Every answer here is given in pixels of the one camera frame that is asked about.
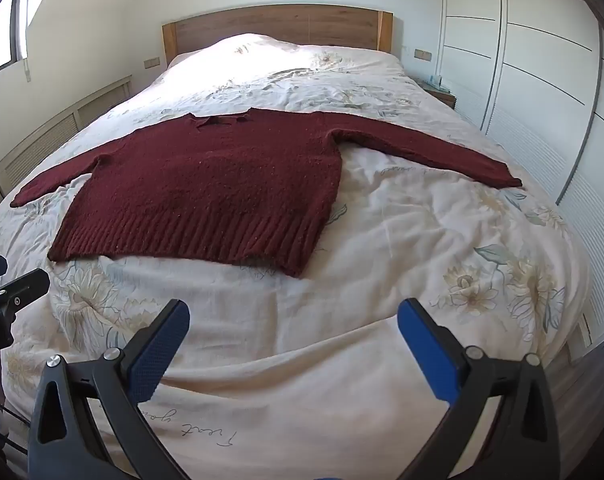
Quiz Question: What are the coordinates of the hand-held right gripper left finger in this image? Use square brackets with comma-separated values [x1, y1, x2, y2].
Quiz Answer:
[27, 299, 204, 480]

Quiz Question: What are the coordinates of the white floral duvet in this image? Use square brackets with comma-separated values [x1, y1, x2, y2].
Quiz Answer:
[0, 32, 591, 480]

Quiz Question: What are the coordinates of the wooden headboard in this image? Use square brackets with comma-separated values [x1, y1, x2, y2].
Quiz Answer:
[162, 4, 394, 68]

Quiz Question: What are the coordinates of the white louvered radiator cover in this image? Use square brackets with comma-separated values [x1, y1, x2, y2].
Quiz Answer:
[0, 75, 133, 221]

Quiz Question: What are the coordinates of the dark red knitted sweater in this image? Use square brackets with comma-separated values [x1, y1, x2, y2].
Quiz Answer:
[10, 107, 524, 279]

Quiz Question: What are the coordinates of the wooden nightstand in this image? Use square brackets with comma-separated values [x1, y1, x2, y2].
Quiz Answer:
[422, 79, 457, 109]

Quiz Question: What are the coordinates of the white sliding-door wardrobe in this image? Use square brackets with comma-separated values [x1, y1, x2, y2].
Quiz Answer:
[432, 0, 604, 361]

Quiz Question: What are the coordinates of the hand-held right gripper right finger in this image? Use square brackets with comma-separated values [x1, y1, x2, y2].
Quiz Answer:
[397, 298, 576, 480]

